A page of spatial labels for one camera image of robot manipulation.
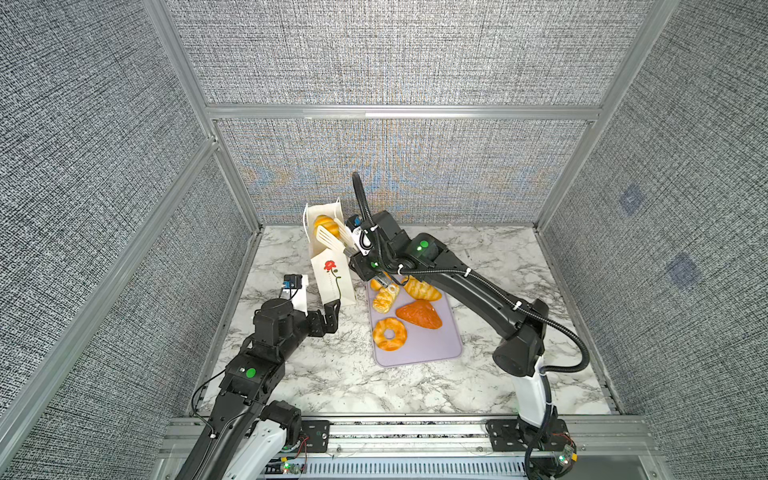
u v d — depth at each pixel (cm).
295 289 61
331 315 64
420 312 90
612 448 73
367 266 67
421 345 88
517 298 51
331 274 86
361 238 66
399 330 90
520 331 47
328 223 77
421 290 57
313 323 63
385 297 95
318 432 73
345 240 78
